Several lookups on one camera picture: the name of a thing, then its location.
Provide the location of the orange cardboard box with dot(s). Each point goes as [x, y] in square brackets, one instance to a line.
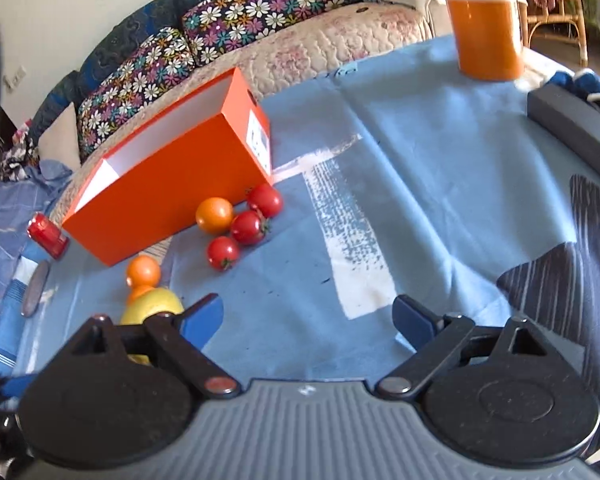
[170, 195]

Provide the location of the dark grey rectangular box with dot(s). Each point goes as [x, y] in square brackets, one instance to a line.
[570, 120]

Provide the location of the red soda can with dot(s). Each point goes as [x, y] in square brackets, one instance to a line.
[47, 235]

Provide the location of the dark blue patterned cushion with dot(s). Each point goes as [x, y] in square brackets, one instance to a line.
[130, 30]

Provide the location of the red cherry tomato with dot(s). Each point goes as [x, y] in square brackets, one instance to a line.
[223, 252]
[265, 200]
[247, 227]

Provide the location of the white wall socket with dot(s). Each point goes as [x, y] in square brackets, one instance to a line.
[16, 77]

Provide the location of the blue printed tablecloth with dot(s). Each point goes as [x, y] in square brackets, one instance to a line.
[430, 185]

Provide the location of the wicker chair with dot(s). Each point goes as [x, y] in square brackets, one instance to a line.
[555, 20]

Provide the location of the light blue checked sheet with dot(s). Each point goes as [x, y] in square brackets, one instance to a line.
[10, 210]

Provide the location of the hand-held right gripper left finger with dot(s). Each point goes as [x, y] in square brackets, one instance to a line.
[205, 320]

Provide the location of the black white patterned cloth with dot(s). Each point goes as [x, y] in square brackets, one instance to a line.
[15, 155]

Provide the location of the blue fabric item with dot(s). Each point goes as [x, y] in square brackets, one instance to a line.
[562, 80]

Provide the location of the grey oblong case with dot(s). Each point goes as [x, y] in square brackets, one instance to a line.
[35, 287]

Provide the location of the orange plastic cup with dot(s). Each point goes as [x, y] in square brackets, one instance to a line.
[487, 35]

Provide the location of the small orange tangerine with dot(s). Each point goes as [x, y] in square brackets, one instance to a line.
[143, 270]

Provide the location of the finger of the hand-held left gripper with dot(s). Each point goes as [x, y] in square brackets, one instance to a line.
[17, 385]

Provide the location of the yellow pear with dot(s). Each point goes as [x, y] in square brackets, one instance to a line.
[150, 305]

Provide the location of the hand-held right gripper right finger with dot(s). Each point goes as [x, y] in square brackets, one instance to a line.
[415, 322]

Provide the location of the white pillow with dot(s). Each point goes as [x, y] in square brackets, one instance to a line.
[60, 140]

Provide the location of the floral print pillow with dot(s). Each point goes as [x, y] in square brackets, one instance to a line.
[270, 5]
[135, 95]

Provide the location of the orange round tomato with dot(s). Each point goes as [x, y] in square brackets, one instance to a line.
[214, 215]

